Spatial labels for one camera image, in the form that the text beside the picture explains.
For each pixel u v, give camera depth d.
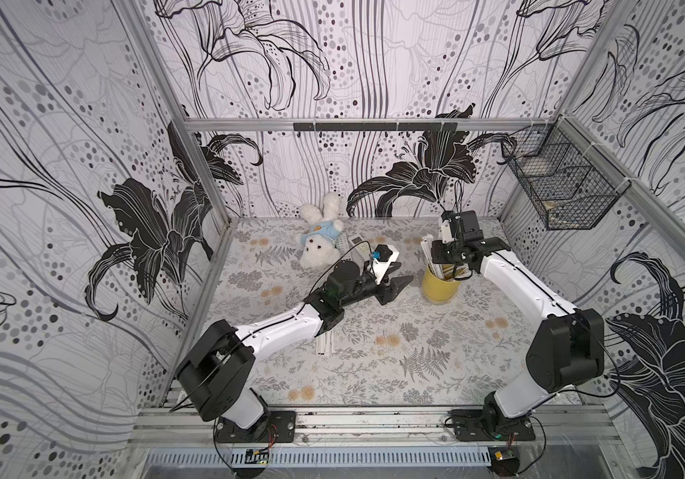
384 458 0.69
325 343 0.86
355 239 1.11
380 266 0.64
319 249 0.98
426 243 0.84
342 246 1.08
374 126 0.91
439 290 0.93
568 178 0.88
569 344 0.45
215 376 0.43
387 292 0.66
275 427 0.73
